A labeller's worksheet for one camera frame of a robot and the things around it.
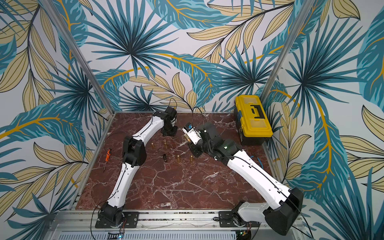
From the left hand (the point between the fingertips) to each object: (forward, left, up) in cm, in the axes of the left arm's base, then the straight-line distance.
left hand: (173, 135), depth 102 cm
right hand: (-19, -12, +22) cm, 32 cm away
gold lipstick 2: (-17, -5, 0) cm, 18 cm away
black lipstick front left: (-18, +3, +2) cm, 18 cm away
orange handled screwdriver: (-15, +40, -3) cm, 43 cm away
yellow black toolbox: (0, -51, +13) cm, 53 cm away
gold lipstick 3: (-17, -13, 0) cm, 21 cm away
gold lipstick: (-6, +5, -2) cm, 8 cm away
